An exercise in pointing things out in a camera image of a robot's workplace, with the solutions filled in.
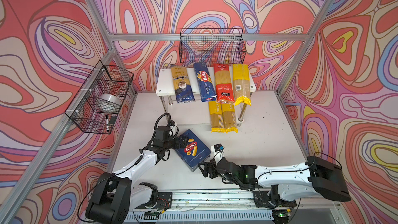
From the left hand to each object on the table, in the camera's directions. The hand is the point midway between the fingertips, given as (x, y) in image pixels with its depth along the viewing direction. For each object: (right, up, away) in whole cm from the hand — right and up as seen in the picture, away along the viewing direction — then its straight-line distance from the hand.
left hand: (183, 137), depth 88 cm
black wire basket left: (-38, +19, -17) cm, 46 cm away
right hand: (+12, -13, -11) cm, 21 cm away
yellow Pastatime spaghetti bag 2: (+20, +8, +5) cm, 22 cm away
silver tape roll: (-32, +19, -17) cm, 41 cm away
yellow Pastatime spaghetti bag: (+28, +10, +6) cm, 30 cm away
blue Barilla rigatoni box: (+7, -7, -6) cm, 11 cm away
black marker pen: (-34, +10, -16) cm, 39 cm away
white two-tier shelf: (+6, +13, +10) cm, 18 cm away
